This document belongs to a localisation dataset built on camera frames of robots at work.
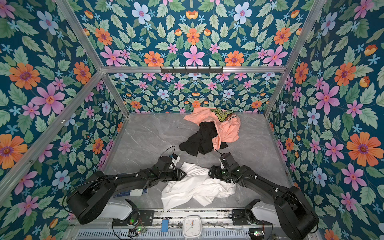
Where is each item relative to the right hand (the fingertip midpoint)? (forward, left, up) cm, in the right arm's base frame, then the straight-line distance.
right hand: (212, 174), depth 85 cm
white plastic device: (-10, +42, -1) cm, 43 cm away
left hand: (+1, +15, +1) cm, 15 cm away
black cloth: (+19, +7, +6) cm, 21 cm away
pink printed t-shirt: (+36, -12, +3) cm, 38 cm away
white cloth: (-6, +9, +2) cm, 12 cm away
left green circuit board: (-27, +38, -4) cm, 47 cm away
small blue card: (-24, +25, -5) cm, 35 cm away
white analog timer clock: (-26, +11, -1) cm, 28 cm away
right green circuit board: (-28, -20, -5) cm, 34 cm away
